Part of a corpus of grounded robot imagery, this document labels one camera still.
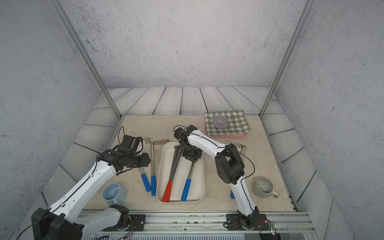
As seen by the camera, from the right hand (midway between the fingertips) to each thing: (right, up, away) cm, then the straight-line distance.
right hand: (192, 160), depth 87 cm
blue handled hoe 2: (+32, +8, +13) cm, 35 cm away
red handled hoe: (-9, +3, +8) cm, 13 cm away
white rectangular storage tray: (-17, +4, +6) cm, 18 cm away
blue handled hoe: (-2, -10, -8) cm, 13 cm away
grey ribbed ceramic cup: (+40, -14, -4) cm, 42 cm away
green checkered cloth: (+34, +22, +28) cm, 49 cm away
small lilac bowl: (+20, +23, +25) cm, 40 cm away
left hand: (-22, +2, -8) cm, 23 cm away
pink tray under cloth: (+36, +14, +20) cm, 43 cm away
